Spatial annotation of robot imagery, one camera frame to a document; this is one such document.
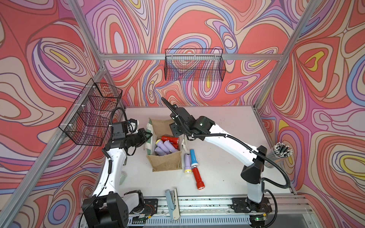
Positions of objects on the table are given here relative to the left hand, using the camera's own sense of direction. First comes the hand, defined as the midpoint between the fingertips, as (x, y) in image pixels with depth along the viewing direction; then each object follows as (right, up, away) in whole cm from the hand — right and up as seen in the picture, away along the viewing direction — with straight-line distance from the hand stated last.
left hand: (153, 134), depth 78 cm
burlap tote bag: (+3, +3, +5) cm, 6 cm away
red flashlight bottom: (+26, -28, 0) cm, 38 cm away
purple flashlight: (+2, -12, +10) cm, 16 cm away
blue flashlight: (+24, -18, +7) cm, 31 cm away
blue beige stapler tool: (+12, -34, -5) cm, 37 cm away
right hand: (+13, +3, -3) cm, 14 cm away
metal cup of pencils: (+68, -11, -3) cm, 69 cm away
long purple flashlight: (+2, -7, +11) cm, 13 cm away
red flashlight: (+6, -4, +13) cm, 15 cm away
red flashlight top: (+12, -7, +12) cm, 18 cm away
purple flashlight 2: (+20, -21, +6) cm, 29 cm away
